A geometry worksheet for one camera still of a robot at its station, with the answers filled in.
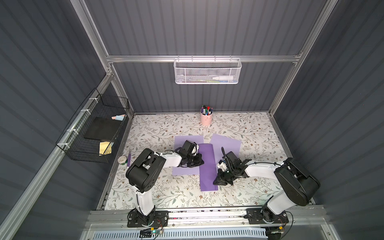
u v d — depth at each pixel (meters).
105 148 0.61
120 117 0.83
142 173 0.51
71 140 0.62
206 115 1.05
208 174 0.89
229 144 1.03
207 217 0.75
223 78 0.89
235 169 0.71
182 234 0.77
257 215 0.74
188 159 0.79
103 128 0.73
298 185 0.44
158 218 0.70
